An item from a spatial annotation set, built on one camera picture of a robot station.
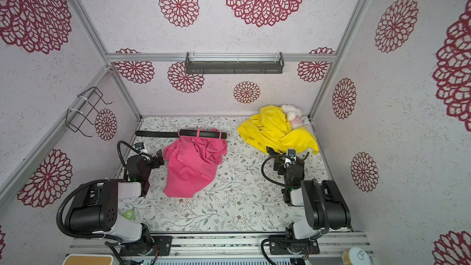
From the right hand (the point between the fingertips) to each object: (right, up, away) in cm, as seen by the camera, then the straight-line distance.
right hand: (288, 154), depth 91 cm
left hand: (-69, +1, +2) cm, 69 cm away
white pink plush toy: (+6, +21, +11) cm, 24 cm away
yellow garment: (-7, +13, +8) cm, 17 cm away
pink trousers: (-48, -4, -3) cm, 48 cm away
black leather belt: (-55, +11, +8) cm, 57 cm away
